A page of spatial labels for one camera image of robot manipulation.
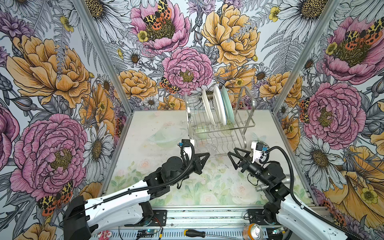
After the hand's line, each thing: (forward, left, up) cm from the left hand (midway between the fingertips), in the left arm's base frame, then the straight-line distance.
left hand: (208, 158), depth 68 cm
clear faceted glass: (+6, -2, -1) cm, 7 cm away
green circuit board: (-24, +27, -25) cm, 44 cm away
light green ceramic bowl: (+10, +3, +7) cm, 12 cm away
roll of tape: (-26, -18, -13) cm, 35 cm away
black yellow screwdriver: (-26, +5, -23) cm, 35 cm away
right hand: (+3, -11, -3) cm, 12 cm away
